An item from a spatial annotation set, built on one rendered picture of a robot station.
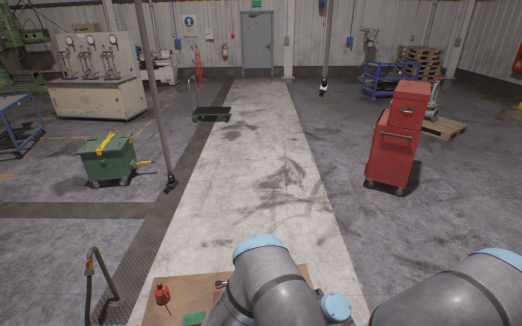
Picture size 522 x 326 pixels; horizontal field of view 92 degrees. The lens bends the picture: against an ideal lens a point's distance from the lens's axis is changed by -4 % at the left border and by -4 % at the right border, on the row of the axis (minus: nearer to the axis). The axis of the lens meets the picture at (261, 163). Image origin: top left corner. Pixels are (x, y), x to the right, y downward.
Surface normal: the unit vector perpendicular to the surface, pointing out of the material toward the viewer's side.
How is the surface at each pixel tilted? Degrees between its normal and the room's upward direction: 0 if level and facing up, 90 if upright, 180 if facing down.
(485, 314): 32
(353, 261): 0
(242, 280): 64
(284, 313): 36
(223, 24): 90
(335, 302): 19
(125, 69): 90
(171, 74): 90
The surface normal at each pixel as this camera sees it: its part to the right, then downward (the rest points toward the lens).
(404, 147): -0.50, 0.42
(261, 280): -0.52, -0.64
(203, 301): -0.01, -0.88
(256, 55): 0.00, 0.47
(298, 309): 0.26, -0.55
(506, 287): 0.11, -0.70
